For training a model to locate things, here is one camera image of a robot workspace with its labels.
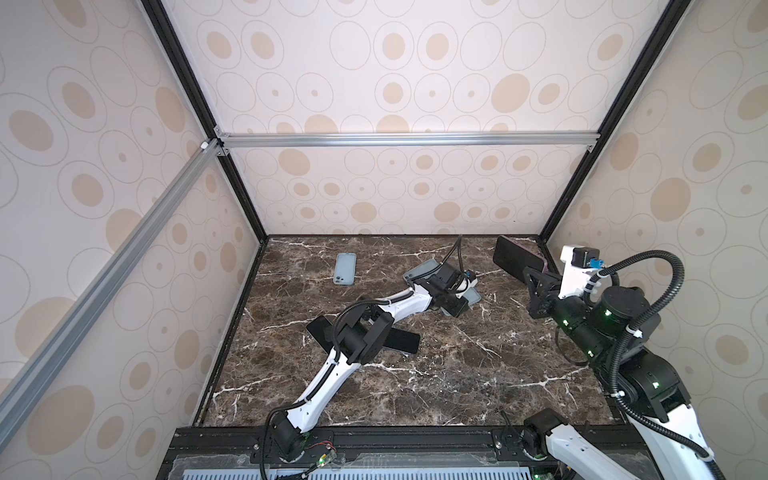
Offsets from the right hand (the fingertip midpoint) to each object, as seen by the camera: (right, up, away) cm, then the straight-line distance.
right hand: (529, 270), depth 60 cm
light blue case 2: (+1, -10, +44) cm, 45 cm away
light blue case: (-45, -1, +50) cm, 67 cm away
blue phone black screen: (-24, -23, +33) cm, 46 cm away
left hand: (0, -12, +36) cm, 38 cm away
